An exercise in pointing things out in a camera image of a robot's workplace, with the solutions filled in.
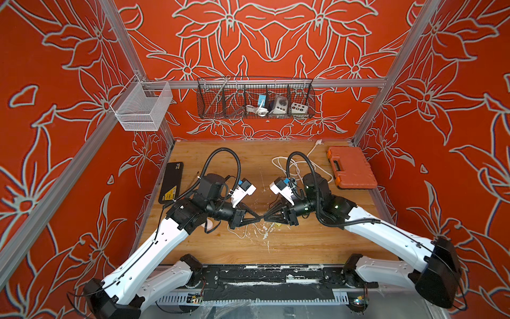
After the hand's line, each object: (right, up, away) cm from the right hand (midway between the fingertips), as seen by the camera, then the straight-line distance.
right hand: (265, 221), depth 61 cm
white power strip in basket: (+9, +45, +29) cm, 55 cm away
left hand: (-2, +1, +1) cm, 3 cm away
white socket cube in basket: (+18, +44, +32) cm, 58 cm away
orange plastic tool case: (+48, +15, +42) cm, 65 cm away
